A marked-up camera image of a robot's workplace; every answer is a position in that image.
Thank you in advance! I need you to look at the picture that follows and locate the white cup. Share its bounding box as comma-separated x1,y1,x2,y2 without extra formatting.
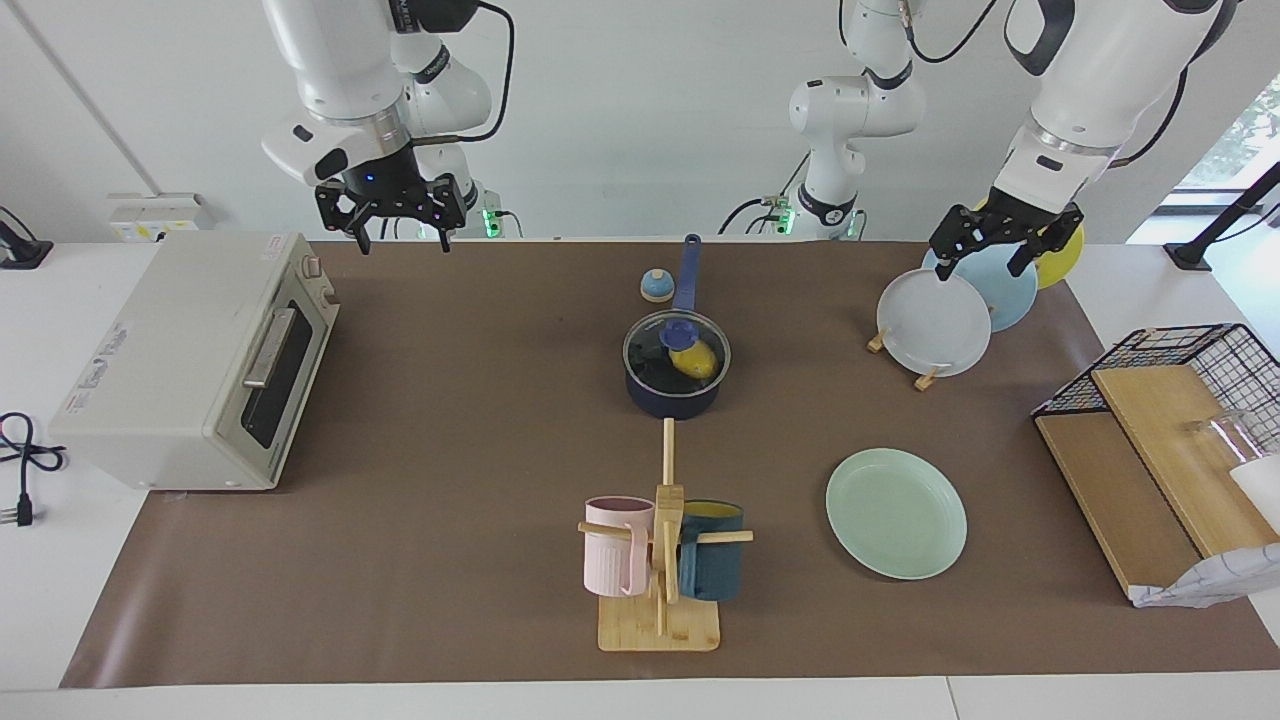
1230,455,1280,531

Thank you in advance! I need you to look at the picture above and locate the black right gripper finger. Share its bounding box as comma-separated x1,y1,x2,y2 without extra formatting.
315,183,373,256
420,175,469,253

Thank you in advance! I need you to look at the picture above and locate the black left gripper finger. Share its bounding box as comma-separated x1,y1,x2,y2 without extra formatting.
928,207,991,281
1008,215,1084,279

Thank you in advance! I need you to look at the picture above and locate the white power strip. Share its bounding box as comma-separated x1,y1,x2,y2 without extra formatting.
107,193,216,243

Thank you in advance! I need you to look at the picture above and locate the dark blue handled pot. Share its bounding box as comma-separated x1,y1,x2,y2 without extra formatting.
622,234,731,421

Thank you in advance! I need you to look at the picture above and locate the glass lid blue knob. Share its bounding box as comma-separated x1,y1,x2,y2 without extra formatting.
622,310,732,398

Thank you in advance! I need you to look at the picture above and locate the black power cable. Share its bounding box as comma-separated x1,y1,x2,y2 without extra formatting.
0,412,69,528

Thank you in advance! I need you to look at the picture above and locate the light wooden board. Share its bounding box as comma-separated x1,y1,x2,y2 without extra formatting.
1090,365,1280,559

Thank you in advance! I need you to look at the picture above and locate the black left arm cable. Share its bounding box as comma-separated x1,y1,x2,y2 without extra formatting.
900,0,1193,169

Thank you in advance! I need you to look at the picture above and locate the pale grey plate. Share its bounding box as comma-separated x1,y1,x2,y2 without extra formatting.
877,268,992,378

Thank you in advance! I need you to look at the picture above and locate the black wire basket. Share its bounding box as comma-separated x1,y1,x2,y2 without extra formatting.
1031,323,1280,456

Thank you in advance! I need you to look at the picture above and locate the yellow lemon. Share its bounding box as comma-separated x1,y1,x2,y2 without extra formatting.
668,340,718,380

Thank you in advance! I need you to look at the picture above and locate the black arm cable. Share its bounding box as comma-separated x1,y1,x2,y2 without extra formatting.
410,0,517,147
900,0,1193,169

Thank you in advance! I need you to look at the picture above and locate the light blue plate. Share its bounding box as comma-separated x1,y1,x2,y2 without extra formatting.
921,240,1039,333

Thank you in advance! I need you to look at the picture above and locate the wooden mug rack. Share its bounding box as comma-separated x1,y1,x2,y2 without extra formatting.
578,418,754,653

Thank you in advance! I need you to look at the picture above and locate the light green plate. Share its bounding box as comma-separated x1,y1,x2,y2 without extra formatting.
826,447,968,581

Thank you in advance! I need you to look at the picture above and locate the brown table mat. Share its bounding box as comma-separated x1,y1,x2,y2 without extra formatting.
60,240,1280,689

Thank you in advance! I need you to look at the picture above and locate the yellow plate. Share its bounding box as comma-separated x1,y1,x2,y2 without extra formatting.
975,198,1084,291

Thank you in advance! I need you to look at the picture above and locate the cream toaster oven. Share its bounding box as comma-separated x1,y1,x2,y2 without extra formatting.
48,232,341,491

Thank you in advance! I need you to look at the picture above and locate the white crumpled cloth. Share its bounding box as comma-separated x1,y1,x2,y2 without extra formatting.
1130,543,1280,609

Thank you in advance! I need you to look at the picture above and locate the wooden plate rack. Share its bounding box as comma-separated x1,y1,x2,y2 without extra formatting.
866,325,946,391

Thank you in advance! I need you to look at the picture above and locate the pink ribbed mug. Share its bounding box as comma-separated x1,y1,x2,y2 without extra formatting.
583,496,656,598

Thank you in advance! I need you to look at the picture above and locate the brown wooden board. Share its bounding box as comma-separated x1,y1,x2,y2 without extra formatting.
1035,412,1201,599

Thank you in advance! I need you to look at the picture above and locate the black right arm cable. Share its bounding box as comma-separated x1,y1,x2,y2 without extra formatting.
410,0,517,147

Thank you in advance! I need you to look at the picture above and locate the dark teal mug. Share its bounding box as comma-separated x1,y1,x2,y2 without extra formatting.
677,500,746,602

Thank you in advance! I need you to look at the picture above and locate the black desk clamp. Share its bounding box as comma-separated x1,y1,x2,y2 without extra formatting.
0,207,54,269

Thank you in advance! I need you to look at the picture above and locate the clear glass cup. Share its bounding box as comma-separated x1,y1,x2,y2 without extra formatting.
1183,410,1271,471

